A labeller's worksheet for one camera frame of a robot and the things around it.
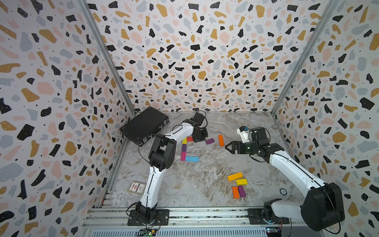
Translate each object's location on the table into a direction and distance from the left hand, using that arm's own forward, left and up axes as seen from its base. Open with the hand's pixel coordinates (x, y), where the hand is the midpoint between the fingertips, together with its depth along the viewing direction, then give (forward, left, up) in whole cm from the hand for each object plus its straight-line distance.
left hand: (209, 138), depth 100 cm
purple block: (+1, 0, -5) cm, 5 cm away
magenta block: (-11, +18, -5) cm, 21 cm away
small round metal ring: (-33, -40, -6) cm, 52 cm away
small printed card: (-31, +42, -3) cm, 52 cm away
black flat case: (+10, +46, +1) cm, 47 cm away
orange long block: (+2, -9, -7) cm, 12 cm away
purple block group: (-4, +17, -5) cm, 19 cm away
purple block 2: (-33, -16, -5) cm, 37 cm away
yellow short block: (-28, -17, -5) cm, 33 cm away
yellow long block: (+1, +17, -4) cm, 18 cm away
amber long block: (-25, -14, -5) cm, 29 cm away
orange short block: (-34, -13, -5) cm, 37 cm away
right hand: (-13, -11, +10) cm, 20 cm away
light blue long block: (-13, +11, -5) cm, 18 cm away
